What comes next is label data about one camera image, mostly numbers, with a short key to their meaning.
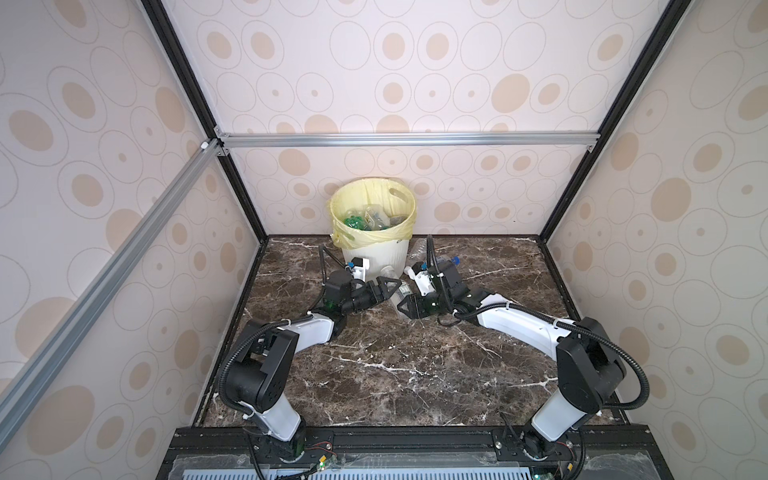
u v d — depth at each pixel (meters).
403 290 0.85
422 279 0.79
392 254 0.92
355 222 0.87
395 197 1.00
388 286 0.86
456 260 1.09
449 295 0.67
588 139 0.91
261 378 0.45
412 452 0.73
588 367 0.45
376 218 1.03
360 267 0.82
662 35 0.71
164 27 0.69
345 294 0.72
